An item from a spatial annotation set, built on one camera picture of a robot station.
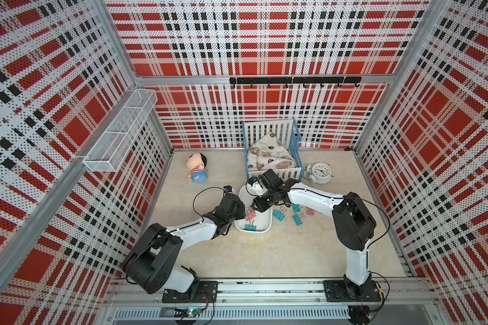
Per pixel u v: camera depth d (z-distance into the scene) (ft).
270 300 2.40
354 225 1.64
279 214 3.05
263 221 3.05
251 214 3.05
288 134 3.73
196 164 3.41
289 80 2.90
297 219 3.03
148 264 1.40
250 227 2.91
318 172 3.44
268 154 3.79
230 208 2.28
